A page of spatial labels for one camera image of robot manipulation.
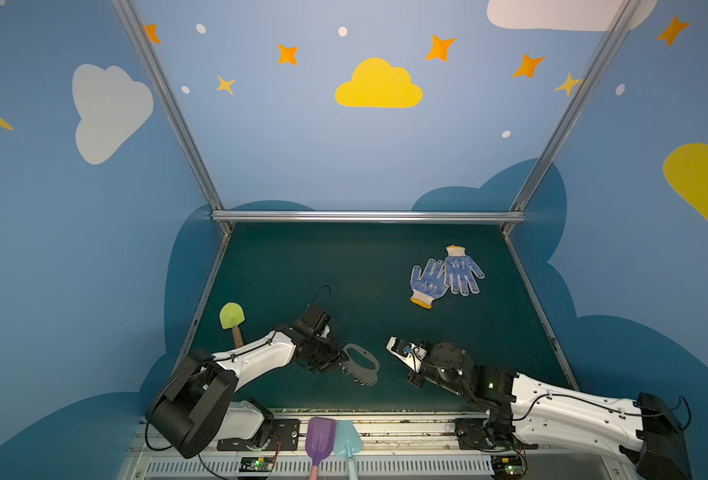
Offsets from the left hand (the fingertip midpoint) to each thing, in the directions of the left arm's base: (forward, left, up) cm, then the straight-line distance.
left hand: (351, 362), depth 83 cm
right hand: (+1, -12, +11) cm, 16 cm away
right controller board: (-24, -39, -4) cm, 46 cm away
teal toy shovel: (-19, 0, -3) cm, 19 cm away
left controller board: (-24, +23, -4) cm, 33 cm away
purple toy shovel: (-18, +7, -3) cm, 20 cm away
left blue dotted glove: (+29, -27, -3) cm, 40 cm away
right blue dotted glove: (+35, -39, -3) cm, 52 cm away
